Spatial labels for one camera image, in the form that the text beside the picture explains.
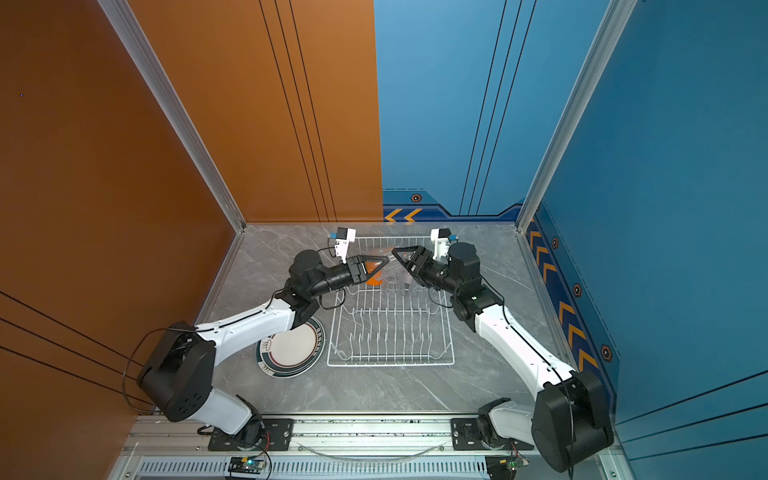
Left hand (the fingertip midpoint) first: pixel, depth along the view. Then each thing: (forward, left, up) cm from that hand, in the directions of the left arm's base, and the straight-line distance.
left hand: (388, 262), depth 72 cm
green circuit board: (-38, +33, -30) cm, 59 cm away
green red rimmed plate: (-13, +27, -26) cm, 40 cm away
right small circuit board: (-38, -28, -30) cm, 56 cm away
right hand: (+2, -1, -1) cm, 3 cm away
